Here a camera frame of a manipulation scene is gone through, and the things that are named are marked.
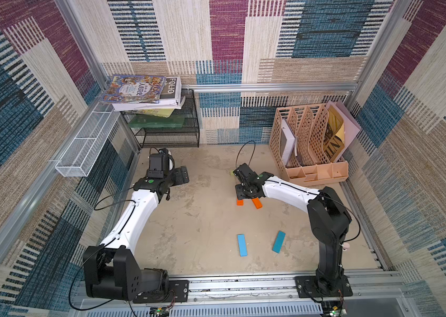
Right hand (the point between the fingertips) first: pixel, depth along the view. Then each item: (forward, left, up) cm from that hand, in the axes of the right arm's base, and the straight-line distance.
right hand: (244, 190), depth 95 cm
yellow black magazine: (+25, -44, +17) cm, 54 cm away
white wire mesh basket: (-4, +60, +29) cm, 67 cm away
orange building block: (-3, +2, -6) cm, 7 cm away
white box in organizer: (+18, -20, +15) cm, 31 cm away
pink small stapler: (-25, -40, -3) cm, 47 cm away
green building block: (-5, +6, +20) cm, 21 cm away
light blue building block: (-24, +2, -5) cm, 25 cm away
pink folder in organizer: (+16, -46, +23) cm, 54 cm away
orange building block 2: (-4, -6, -5) cm, 9 cm away
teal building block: (-22, -13, -6) cm, 27 cm away
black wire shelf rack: (+38, +33, 0) cm, 50 cm away
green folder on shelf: (+28, +46, +20) cm, 58 cm away
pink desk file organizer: (+33, -34, -5) cm, 48 cm away
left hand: (+1, +29, +14) cm, 32 cm away
